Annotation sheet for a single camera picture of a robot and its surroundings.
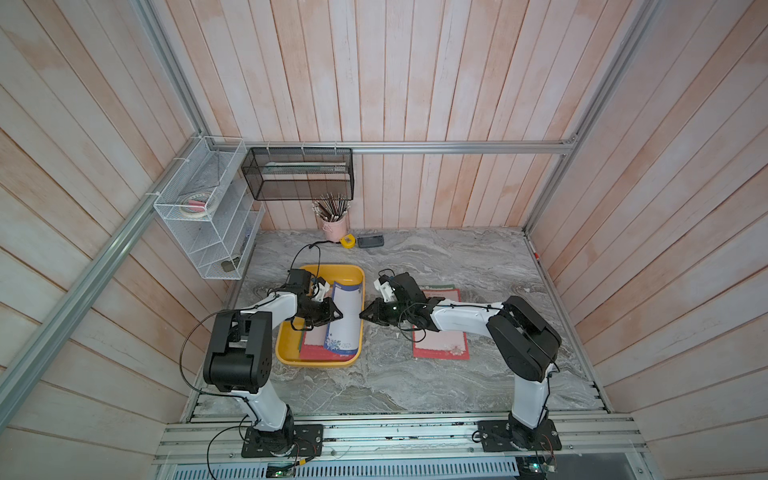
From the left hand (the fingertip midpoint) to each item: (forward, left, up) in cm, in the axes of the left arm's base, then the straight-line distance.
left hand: (339, 318), depth 93 cm
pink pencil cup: (+37, +5, +3) cm, 37 cm away
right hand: (-2, -7, +5) cm, 9 cm away
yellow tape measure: (+34, 0, 0) cm, 34 cm away
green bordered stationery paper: (+14, -33, -3) cm, 36 cm away
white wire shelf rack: (+8, +30, +26) cm, 41 cm away
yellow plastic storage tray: (-8, +15, 0) cm, 17 cm away
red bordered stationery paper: (-9, +7, -1) cm, 12 cm away
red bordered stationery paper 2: (-8, -32, -3) cm, 33 cm away
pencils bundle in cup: (+44, +6, +9) cm, 45 cm away
